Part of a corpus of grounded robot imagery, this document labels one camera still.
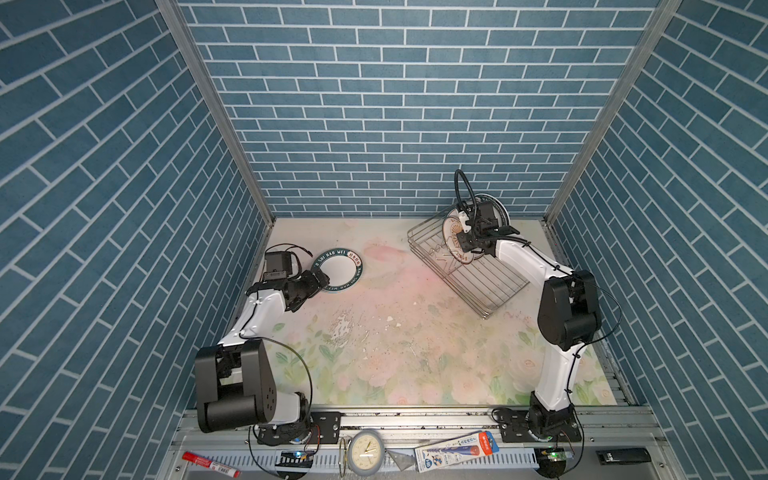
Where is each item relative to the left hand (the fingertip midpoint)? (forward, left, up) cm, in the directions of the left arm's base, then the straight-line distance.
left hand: (319, 282), depth 89 cm
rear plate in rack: (+21, -59, +7) cm, 63 cm away
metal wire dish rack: (+4, -54, -7) cm, 55 cm away
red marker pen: (-45, +15, -9) cm, 48 cm away
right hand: (+17, -47, +5) cm, 50 cm away
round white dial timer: (-42, -16, -5) cm, 45 cm away
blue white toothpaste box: (-42, -37, -8) cm, 56 cm away
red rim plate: (+13, -5, -9) cm, 17 cm away
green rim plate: (+21, -44, +4) cm, 49 cm away
